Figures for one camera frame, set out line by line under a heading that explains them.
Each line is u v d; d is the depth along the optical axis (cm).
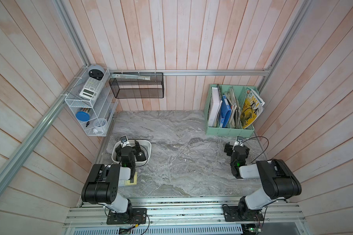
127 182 84
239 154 72
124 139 78
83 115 76
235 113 95
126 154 70
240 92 104
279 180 46
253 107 98
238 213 72
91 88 78
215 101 92
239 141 79
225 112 93
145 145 98
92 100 74
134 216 73
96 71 80
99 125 85
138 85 106
